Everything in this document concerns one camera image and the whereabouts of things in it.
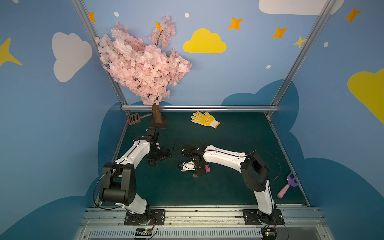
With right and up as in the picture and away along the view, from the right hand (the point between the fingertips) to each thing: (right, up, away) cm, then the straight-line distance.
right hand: (200, 167), depth 89 cm
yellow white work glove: (+6, +31, +30) cm, 44 cm away
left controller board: (-29, -28, -16) cm, 43 cm away
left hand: (-21, +6, 0) cm, 22 cm away
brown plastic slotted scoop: (-49, +32, +26) cm, 64 cm away
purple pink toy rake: (+55, -7, -2) cm, 55 cm away
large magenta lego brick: (-3, -5, 0) cm, 6 cm away
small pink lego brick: (+4, +1, -7) cm, 8 cm away
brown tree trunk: (-31, +35, +17) cm, 50 cm away
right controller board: (+34, -28, -16) cm, 47 cm away
